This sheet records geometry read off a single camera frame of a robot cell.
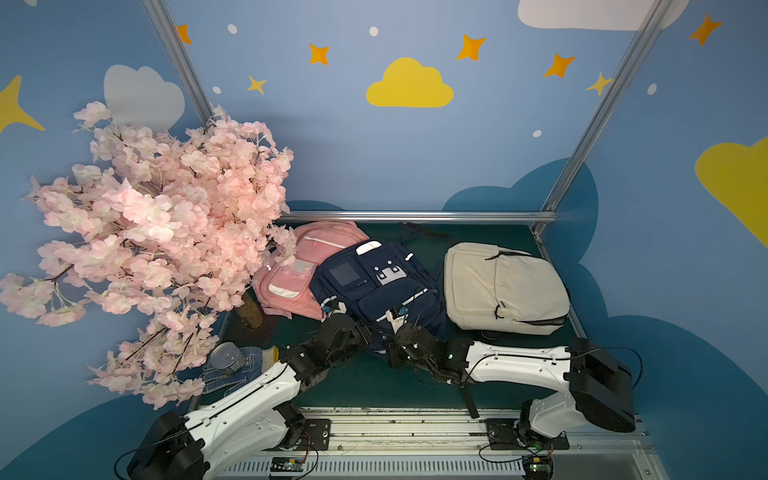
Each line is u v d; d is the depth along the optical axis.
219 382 0.82
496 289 1.01
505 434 0.74
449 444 0.73
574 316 1.02
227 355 0.81
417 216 1.23
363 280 0.96
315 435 0.75
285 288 0.96
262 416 0.49
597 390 0.43
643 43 0.74
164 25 0.70
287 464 0.72
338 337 0.60
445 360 0.59
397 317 0.71
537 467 0.73
